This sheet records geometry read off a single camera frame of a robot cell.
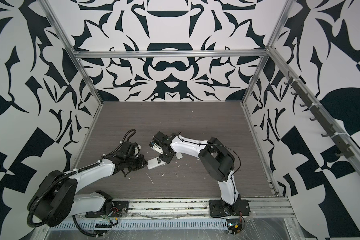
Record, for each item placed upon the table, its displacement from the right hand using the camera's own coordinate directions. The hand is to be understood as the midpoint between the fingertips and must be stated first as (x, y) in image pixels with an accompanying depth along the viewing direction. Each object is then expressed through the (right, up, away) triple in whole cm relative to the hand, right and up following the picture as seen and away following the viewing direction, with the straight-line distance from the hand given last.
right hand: (167, 155), depth 90 cm
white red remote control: (-7, -4, -2) cm, 8 cm away
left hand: (-10, -3, -3) cm, 11 cm away
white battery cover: (+7, -1, +1) cm, 7 cm away
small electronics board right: (+33, -28, -19) cm, 48 cm away
